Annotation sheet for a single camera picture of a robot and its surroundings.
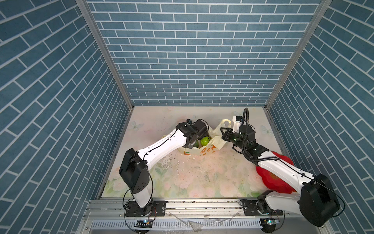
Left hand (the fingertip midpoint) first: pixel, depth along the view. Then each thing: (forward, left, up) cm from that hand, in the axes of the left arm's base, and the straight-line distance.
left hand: (183, 142), depth 83 cm
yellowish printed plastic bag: (0, -19, +3) cm, 20 cm away
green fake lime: (+6, -13, -8) cm, 17 cm away
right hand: (+5, -20, +7) cm, 22 cm away
